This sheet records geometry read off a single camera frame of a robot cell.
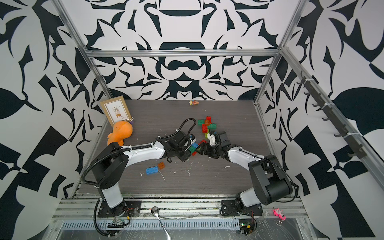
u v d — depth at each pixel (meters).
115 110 1.02
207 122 1.02
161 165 0.87
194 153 0.91
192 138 0.81
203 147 0.81
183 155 0.80
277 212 0.73
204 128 1.02
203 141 0.96
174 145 0.71
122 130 0.95
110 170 0.46
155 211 0.74
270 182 0.44
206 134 1.01
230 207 0.75
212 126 1.02
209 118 1.05
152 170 0.85
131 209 0.73
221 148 0.71
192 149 0.87
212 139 0.85
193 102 1.17
